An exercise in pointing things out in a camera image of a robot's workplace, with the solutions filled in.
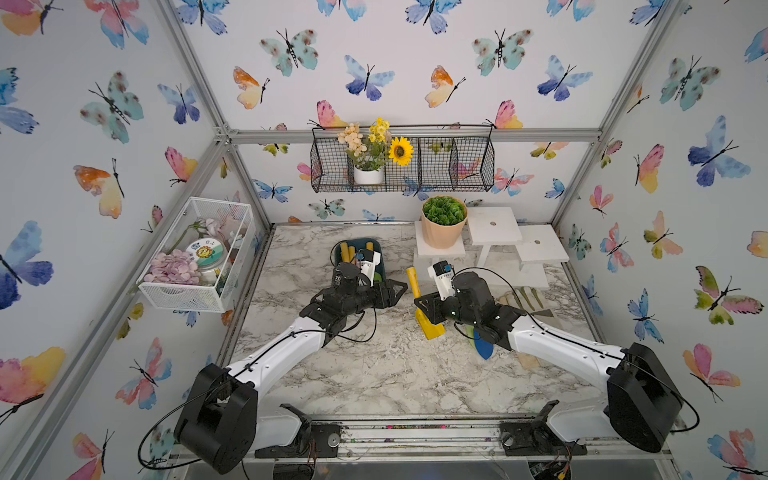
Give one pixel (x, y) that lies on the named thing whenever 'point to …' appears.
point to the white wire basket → (234, 225)
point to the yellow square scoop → (430, 328)
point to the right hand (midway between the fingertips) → (419, 298)
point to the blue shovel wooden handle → (484, 347)
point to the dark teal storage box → (358, 244)
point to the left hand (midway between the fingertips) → (403, 285)
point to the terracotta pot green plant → (443, 218)
